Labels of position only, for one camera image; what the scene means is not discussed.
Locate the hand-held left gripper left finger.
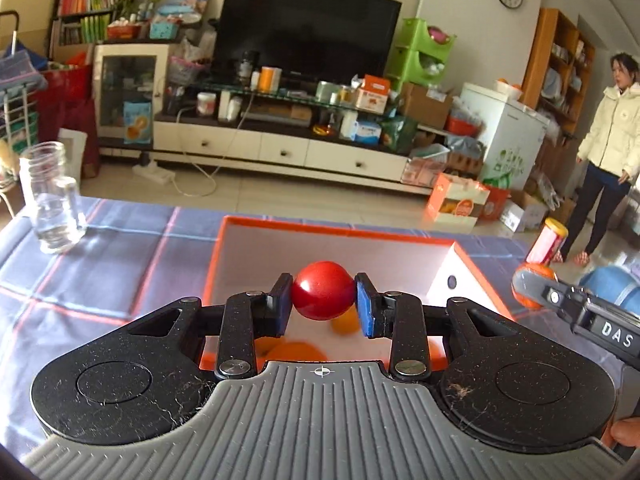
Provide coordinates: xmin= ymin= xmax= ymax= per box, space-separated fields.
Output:
xmin=127 ymin=272 xmax=294 ymax=381

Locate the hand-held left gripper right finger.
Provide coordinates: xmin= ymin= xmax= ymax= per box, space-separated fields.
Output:
xmin=354 ymin=272 xmax=523 ymax=382

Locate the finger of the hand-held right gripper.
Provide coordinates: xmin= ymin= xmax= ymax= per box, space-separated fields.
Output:
xmin=512 ymin=264 xmax=588 ymax=328

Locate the red tomato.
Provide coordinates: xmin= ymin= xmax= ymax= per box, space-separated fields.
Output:
xmin=291 ymin=260 xmax=355 ymax=321

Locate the orange cardboard box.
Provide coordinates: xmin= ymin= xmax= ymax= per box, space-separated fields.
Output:
xmin=200 ymin=215 xmax=517 ymax=372

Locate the red can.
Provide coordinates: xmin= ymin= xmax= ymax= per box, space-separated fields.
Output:
xmin=525 ymin=217 xmax=570 ymax=266

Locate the orange gift carton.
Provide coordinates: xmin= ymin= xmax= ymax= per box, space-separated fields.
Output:
xmin=425 ymin=172 xmax=492 ymax=234

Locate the white small fridge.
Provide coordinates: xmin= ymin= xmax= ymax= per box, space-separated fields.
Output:
xmin=457 ymin=82 xmax=552 ymax=192

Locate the white low television cabinet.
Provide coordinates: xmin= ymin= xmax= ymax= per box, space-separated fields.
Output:
xmin=151 ymin=119 xmax=433 ymax=196

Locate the green bag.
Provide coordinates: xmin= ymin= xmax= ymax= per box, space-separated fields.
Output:
xmin=379 ymin=115 xmax=419 ymax=154

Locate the blue and white carton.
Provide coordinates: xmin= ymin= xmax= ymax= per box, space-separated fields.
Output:
xmin=355 ymin=120 xmax=384 ymax=142

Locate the white power strip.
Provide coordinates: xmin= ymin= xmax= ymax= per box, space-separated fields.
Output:
xmin=132 ymin=162 xmax=176 ymax=184

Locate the white bowl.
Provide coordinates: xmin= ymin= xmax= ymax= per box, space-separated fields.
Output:
xmin=494 ymin=78 xmax=524 ymax=101

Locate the brown cardboard box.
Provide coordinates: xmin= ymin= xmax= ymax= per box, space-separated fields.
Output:
xmin=400 ymin=82 xmax=454 ymax=131

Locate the orange and white carton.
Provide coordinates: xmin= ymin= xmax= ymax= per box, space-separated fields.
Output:
xmin=355 ymin=74 xmax=392 ymax=114

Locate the metal tin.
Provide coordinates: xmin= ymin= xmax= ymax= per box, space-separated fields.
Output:
xmin=314 ymin=80 xmax=344 ymax=104

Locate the wooden shelf unit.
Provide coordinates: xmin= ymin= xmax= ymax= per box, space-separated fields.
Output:
xmin=520 ymin=7 xmax=597 ymax=132

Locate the orange cylinder container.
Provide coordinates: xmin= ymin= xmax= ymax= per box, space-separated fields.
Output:
xmin=259 ymin=65 xmax=282 ymax=94

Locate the blue snack packet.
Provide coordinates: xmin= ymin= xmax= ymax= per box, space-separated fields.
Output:
xmin=123 ymin=100 xmax=153 ymax=145

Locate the green plastic rack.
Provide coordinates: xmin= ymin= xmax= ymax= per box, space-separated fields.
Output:
xmin=385 ymin=17 xmax=457 ymax=92

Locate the clear glass jar mug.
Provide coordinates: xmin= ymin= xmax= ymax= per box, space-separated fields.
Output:
xmin=19 ymin=141 xmax=89 ymax=255

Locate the white paper bag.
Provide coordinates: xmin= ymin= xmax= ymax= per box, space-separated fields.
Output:
xmin=57 ymin=128 xmax=89 ymax=182

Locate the white glass-door cabinet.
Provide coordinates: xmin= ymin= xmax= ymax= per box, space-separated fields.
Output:
xmin=92 ymin=42 xmax=172 ymax=149

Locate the black television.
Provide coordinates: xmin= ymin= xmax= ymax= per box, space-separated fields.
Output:
xmin=212 ymin=0 xmax=404 ymax=82

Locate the teal basket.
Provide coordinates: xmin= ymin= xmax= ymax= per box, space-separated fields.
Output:
xmin=148 ymin=19 xmax=181 ymax=41

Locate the dark bookshelf with books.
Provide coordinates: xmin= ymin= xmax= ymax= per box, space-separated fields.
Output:
xmin=49 ymin=0 xmax=127 ymax=62

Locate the white wire shopping trolley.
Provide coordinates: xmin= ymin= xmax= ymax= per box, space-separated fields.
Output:
xmin=0 ymin=10 xmax=49 ymax=192

